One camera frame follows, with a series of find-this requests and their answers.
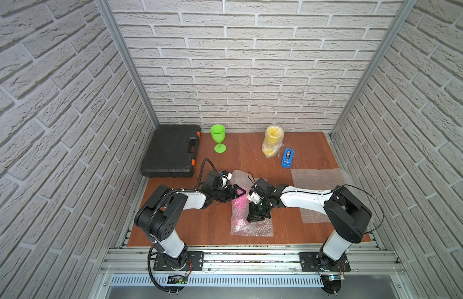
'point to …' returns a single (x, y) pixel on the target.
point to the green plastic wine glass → (218, 132)
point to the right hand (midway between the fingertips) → (249, 220)
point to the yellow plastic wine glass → (273, 140)
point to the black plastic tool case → (172, 152)
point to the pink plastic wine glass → (239, 207)
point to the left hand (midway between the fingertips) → (243, 192)
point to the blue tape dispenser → (287, 157)
